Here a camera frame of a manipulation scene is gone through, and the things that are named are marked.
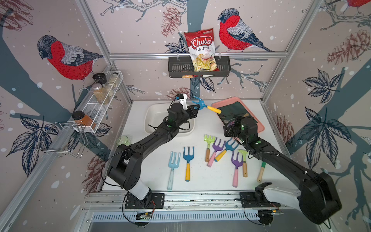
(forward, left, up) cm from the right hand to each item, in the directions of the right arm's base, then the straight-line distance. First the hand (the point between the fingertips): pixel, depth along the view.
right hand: (225, 116), depth 81 cm
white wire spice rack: (-5, +71, +9) cm, 71 cm away
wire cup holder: (-26, +70, +14) cm, 76 cm away
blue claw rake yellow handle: (+4, +13, +4) cm, 15 cm away
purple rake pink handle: (-9, +3, -23) cm, 25 cm away
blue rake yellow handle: (-17, +21, -22) cm, 35 cm away
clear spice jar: (+16, +67, +12) cm, 71 cm away
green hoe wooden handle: (-22, -13, -22) cm, 34 cm away
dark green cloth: (+24, -15, -24) cm, 37 cm away
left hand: (+3, +13, +7) cm, 15 cm away
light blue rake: (-22, +30, -23) cm, 43 cm away
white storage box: (+16, +48, -21) cm, 55 cm away
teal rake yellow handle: (-8, -5, -23) cm, 25 cm away
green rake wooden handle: (-3, +7, -23) cm, 25 cm away
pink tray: (+10, -31, -24) cm, 41 cm away
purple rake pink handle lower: (-19, -9, -23) cm, 31 cm away
